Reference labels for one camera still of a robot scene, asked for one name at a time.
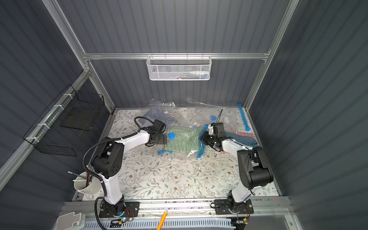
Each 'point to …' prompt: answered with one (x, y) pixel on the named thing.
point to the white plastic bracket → (66, 222)
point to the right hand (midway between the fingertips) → (200, 137)
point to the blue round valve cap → (213, 118)
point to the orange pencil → (162, 221)
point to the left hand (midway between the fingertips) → (160, 140)
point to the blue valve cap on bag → (171, 135)
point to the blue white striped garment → (157, 114)
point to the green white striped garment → (187, 139)
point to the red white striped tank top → (249, 134)
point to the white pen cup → (86, 182)
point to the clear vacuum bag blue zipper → (179, 113)
